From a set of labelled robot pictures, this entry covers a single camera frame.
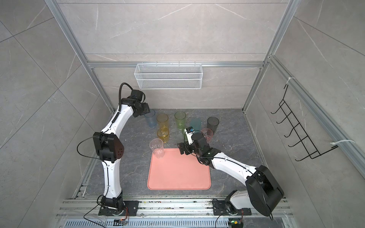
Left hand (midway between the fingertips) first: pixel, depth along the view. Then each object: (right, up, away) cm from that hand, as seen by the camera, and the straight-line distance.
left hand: (144, 107), depth 96 cm
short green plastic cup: (+29, -19, -22) cm, 40 cm away
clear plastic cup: (+11, -25, -14) cm, 30 cm away
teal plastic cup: (+37, -11, +11) cm, 40 cm away
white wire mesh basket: (+16, +23, +4) cm, 28 cm away
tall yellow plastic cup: (+13, -9, -1) cm, 16 cm away
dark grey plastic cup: (+48, -11, +2) cm, 49 cm away
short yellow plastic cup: (+12, -19, +6) cm, 23 cm away
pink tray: (+23, -41, -11) cm, 48 cm away
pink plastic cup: (+45, -19, +2) cm, 48 cm away
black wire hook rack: (+82, -23, -38) cm, 93 cm away
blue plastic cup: (+3, -8, +5) cm, 10 cm away
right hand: (+27, -22, -11) cm, 37 cm away
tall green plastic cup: (+25, -7, +1) cm, 26 cm away
